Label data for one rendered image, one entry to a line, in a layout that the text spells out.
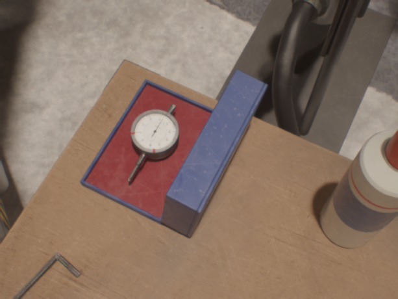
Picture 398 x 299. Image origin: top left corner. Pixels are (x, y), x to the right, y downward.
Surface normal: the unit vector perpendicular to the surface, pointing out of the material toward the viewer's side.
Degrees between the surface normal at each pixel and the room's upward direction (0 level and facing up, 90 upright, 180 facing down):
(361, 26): 0
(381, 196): 90
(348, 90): 0
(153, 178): 0
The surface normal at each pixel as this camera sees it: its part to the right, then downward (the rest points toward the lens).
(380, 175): -0.50, 0.10
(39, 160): 0.00, -0.41
